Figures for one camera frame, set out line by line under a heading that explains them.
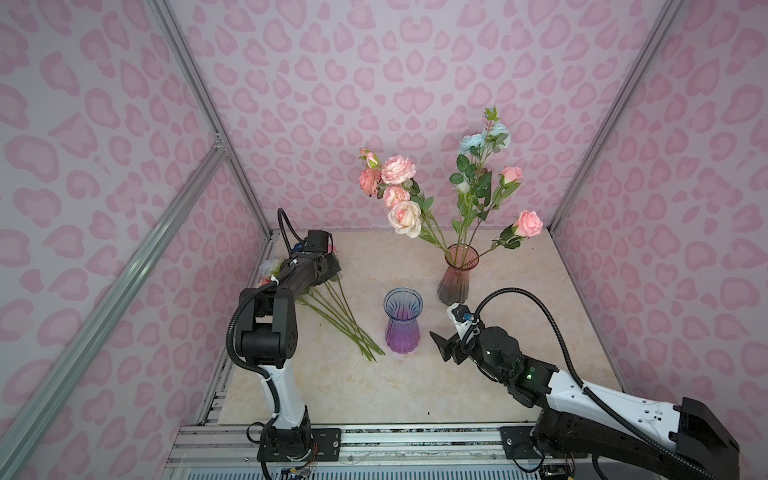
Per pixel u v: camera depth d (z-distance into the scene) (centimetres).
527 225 62
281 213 82
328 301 99
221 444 75
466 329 64
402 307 75
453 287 93
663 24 71
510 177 77
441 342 71
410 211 64
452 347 68
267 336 52
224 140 91
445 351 68
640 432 43
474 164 80
